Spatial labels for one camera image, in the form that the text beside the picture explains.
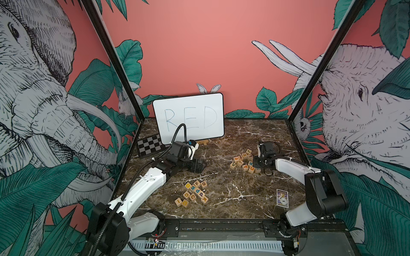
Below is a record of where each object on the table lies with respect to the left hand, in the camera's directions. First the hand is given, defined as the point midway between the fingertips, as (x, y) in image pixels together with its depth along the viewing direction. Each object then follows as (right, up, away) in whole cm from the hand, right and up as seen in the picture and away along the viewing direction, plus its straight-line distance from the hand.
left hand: (201, 161), depth 80 cm
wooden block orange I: (-12, -21, 0) cm, 24 cm away
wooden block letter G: (+1, -14, +6) cm, 15 cm away
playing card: (+42, -20, +2) cm, 47 cm away
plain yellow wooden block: (-8, -22, 0) cm, 23 cm away
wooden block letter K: (+2, -20, 0) cm, 20 cm away
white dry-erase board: (0, +25, +17) cm, 30 cm away
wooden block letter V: (+18, -5, +13) cm, 23 cm away
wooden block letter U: (+29, -7, +13) cm, 32 cm away
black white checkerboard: (-34, +7, +22) cm, 41 cm away
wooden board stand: (+1, +9, +21) cm, 23 cm away
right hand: (+32, -1, +15) cm, 35 cm away
